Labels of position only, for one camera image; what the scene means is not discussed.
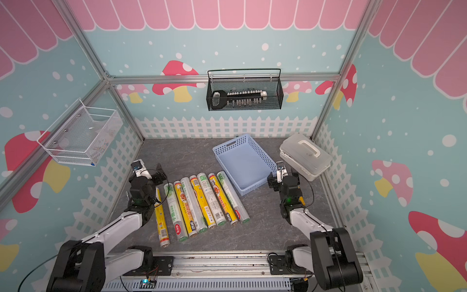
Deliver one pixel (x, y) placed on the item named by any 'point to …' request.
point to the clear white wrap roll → (193, 204)
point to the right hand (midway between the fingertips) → (282, 169)
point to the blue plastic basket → (246, 163)
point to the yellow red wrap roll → (224, 202)
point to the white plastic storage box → (304, 156)
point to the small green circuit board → (147, 283)
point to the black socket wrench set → (221, 98)
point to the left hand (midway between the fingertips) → (151, 169)
